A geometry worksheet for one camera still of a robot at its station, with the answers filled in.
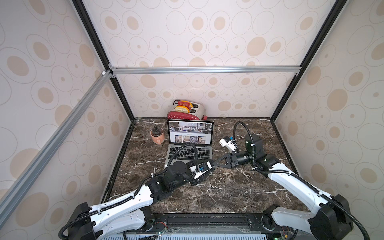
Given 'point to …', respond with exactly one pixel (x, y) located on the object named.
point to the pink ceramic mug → (158, 139)
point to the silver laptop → (180, 132)
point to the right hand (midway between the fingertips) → (215, 169)
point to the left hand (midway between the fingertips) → (208, 166)
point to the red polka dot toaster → (185, 109)
